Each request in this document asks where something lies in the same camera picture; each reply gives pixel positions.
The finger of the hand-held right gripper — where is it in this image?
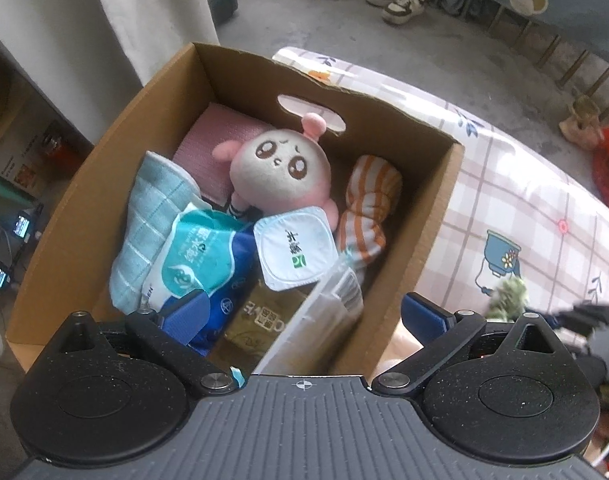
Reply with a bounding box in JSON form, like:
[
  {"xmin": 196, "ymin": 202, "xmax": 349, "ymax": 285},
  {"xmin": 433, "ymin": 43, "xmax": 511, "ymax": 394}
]
[{"xmin": 545, "ymin": 301, "xmax": 609, "ymax": 341}]

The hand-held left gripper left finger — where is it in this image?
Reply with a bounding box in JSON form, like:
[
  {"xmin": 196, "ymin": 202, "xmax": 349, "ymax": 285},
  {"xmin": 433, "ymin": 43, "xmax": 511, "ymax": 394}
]
[{"xmin": 47, "ymin": 289, "xmax": 240, "ymax": 397}]

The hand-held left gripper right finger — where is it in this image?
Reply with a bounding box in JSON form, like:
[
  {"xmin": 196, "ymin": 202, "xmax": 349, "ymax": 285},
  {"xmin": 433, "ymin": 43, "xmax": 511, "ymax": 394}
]
[{"xmin": 371, "ymin": 291, "xmax": 561, "ymax": 398}]

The blue tissue pack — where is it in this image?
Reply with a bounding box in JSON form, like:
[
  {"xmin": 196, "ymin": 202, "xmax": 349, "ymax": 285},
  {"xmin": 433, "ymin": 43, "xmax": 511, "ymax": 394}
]
[{"xmin": 139, "ymin": 207, "xmax": 258, "ymax": 356}]

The gold paper box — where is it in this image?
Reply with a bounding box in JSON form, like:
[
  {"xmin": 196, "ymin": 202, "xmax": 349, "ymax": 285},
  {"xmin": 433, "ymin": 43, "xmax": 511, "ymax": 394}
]
[{"xmin": 219, "ymin": 280, "xmax": 320, "ymax": 361}]

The green white scrunchie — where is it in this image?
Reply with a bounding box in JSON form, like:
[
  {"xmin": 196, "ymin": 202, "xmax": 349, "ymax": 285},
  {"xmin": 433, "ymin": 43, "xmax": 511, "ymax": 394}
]
[{"xmin": 486, "ymin": 278, "xmax": 528, "ymax": 322}]

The light blue checked towel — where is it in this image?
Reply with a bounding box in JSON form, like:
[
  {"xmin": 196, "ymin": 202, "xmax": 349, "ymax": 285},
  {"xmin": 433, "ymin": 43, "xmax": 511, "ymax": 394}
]
[{"xmin": 108, "ymin": 150, "xmax": 205, "ymax": 311}]

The clear teal zip swab bag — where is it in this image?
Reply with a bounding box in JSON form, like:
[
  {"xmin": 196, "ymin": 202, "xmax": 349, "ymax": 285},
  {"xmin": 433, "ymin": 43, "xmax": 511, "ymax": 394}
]
[{"xmin": 229, "ymin": 255, "xmax": 364, "ymax": 386}]

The orange white striped sock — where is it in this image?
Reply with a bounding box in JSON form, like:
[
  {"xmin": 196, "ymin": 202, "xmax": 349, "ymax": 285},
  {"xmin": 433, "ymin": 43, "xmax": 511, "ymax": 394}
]
[{"xmin": 335, "ymin": 155, "xmax": 403, "ymax": 281}]

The brown cardboard box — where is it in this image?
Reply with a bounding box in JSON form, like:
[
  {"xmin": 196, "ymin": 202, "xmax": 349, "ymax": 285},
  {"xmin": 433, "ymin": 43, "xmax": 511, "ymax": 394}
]
[{"xmin": 5, "ymin": 42, "xmax": 466, "ymax": 376}]

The round pink plush toy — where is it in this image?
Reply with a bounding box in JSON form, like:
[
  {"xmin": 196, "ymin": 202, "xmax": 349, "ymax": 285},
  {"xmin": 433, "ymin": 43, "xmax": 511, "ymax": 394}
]
[{"xmin": 212, "ymin": 113, "xmax": 341, "ymax": 226}]

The pink knitted sponge pad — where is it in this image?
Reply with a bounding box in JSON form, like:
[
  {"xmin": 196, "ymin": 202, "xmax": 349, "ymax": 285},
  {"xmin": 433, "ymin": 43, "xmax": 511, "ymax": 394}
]
[{"xmin": 172, "ymin": 102, "xmax": 255, "ymax": 206}]

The checked floral tablecloth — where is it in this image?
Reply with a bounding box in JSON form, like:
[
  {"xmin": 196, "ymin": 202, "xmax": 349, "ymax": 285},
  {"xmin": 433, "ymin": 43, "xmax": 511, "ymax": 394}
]
[{"xmin": 272, "ymin": 47, "xmax": 609, "ymax": 391}]

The tan bag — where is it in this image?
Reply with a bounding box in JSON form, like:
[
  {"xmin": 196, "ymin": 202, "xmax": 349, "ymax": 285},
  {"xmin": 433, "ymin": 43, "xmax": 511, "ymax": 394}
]
[{"xmin": 559, "ymin": 95, "xmax": 605, "ymax": 148}]

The printed carton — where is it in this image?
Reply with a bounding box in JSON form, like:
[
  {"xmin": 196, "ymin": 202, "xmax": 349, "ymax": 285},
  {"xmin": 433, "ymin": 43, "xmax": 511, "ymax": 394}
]
[{"xmin": 0, "ymin": 120, "xmax": 95, "ymax": 201}]

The white cover cloth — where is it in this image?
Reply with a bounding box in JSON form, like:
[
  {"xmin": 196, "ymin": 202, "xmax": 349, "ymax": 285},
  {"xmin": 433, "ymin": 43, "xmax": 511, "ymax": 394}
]
[{"xmin": 0, "ymin": 0, "xmax": 222, "ymax": 146}]

